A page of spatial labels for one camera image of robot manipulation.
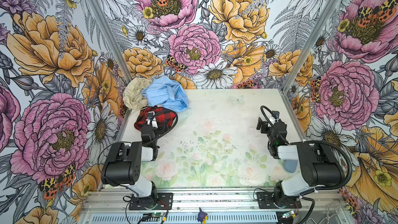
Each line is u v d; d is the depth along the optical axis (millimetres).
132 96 1114
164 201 734
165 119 948
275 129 788
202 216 662
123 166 459
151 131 726
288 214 716
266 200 741
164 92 1031
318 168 453
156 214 713
